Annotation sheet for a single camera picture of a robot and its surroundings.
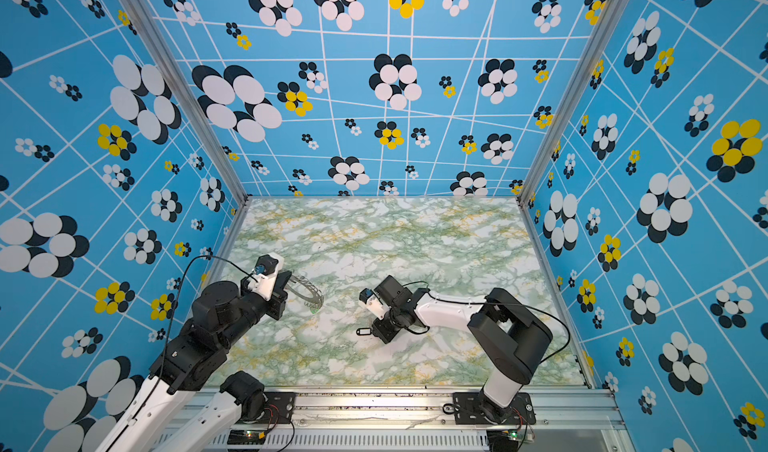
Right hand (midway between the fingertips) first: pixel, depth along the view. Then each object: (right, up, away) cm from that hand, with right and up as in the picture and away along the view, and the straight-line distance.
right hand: (378, 331), depth 87 cm
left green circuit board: (-32, -21, -15) cm, 41 cm away
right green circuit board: (+31, -19, -16) cm, 40 cm away
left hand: (-20, +20, -18) cm, 34 cm away
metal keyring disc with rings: (-17, +15, -15) cm, 27 cm away
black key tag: (-4, 0, 0) cm, 4 cm away
